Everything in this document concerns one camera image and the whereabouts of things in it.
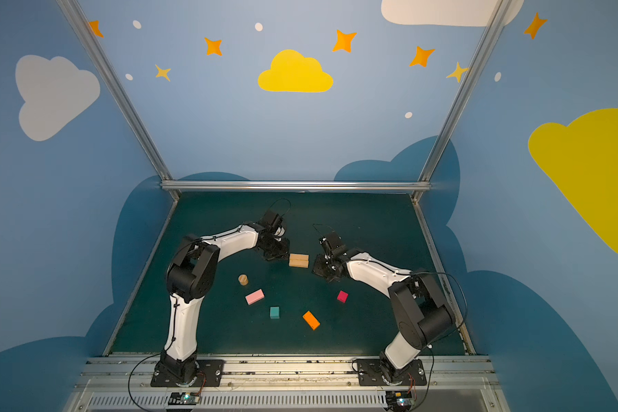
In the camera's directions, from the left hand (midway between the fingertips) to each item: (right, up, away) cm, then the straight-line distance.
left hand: (294, 256), depth 99 cm
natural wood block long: (+2, -2, -1) cm, 3 cm away
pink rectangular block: (-13, -13, -10) cm, 21 cm away
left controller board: (-29, -36, -28) cm, 54 cm away
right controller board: (+32, -37, -27) cm, 56 cm away
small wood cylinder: (-18, -8, -8) cm, 21 cm away
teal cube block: (-5, -17, -15) cm, 23 cm away
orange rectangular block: (+7, -19, -15) cm, 25 cm away
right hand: (+9, -3, -8) cm, 12 cm away
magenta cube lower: (+18, -13, -9) cm, 24 cm away
